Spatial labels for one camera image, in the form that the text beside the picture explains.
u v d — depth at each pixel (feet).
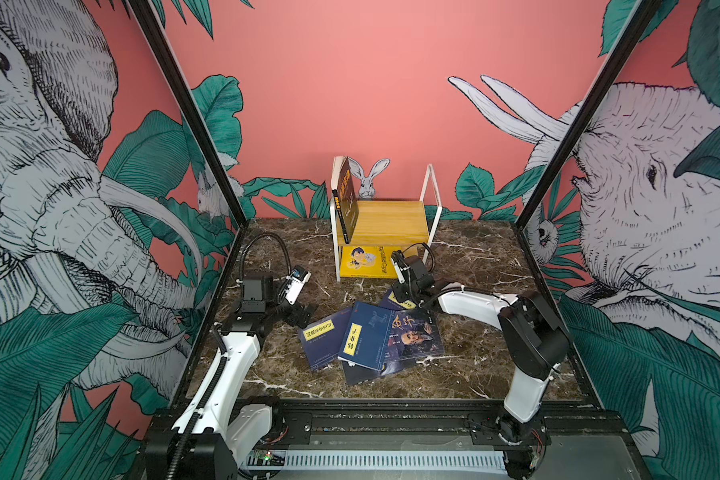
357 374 2.68
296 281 2.31
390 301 3.16
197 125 2.96
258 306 2.00
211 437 1.27
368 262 3.32
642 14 2.26
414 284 2.39
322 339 2.88
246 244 3.76
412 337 2.86
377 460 2.31
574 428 2.50
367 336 2.83
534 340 1.59
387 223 3.06
